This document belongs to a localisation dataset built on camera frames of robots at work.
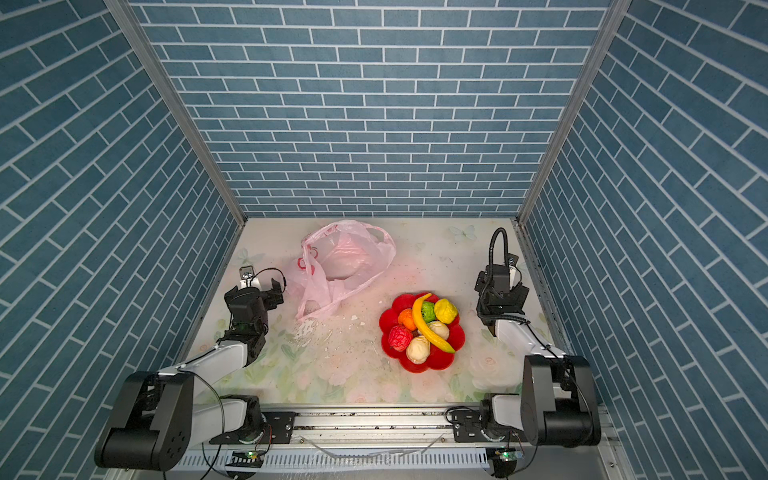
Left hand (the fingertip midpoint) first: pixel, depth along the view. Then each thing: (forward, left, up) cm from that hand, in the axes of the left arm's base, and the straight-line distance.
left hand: (257, 281), depth 88 cm
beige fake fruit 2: (-19, -47, -5) cm, 51 cm away
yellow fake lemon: (-9, -56, -3) cm, 56 cm away
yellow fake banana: (-14, -49, -3) cm, 51 cm away
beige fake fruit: (-13, -54, -6) cm, 56 cm away
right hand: (0, -74, +1) cm, 74 cm away
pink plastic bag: (+16, -20, -12) cm, 28 cm away
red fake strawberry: (-16, -42, -5) cm, 45 cm away
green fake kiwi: (-7, -51, -6) cm, 52 cm away
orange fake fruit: (-10, -44, -5) cm, 45 cm away
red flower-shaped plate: (-21, -53, -8) cm, 57 cm away
